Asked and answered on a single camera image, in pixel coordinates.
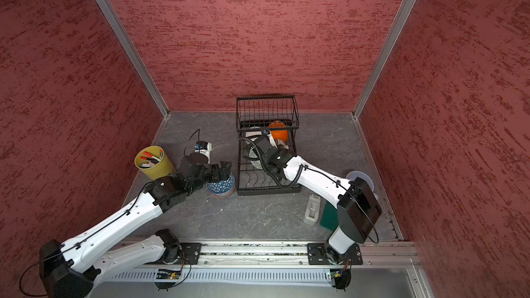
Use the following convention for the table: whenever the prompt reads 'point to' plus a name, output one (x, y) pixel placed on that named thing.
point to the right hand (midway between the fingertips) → (271, 155)
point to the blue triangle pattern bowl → (230, 183)
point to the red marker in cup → (150, 159)
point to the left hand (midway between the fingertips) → (221, 168)
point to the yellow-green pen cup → (162, 169)
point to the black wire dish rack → (277, 114)
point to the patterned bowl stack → (221, 192)
